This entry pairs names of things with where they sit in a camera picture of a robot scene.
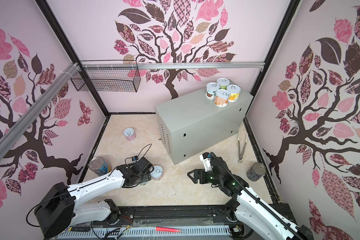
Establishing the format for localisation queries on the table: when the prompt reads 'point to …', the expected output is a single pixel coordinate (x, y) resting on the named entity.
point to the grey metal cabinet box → (189, 125)
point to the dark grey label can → (257, 171)
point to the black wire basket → (107, 76)
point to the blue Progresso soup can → (99, 166)
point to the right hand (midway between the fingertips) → (193, 172)
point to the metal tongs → (241, 156)
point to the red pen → (168, 229)
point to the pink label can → (129, 134)
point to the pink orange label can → (157, 173)
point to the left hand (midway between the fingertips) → (143, 178)
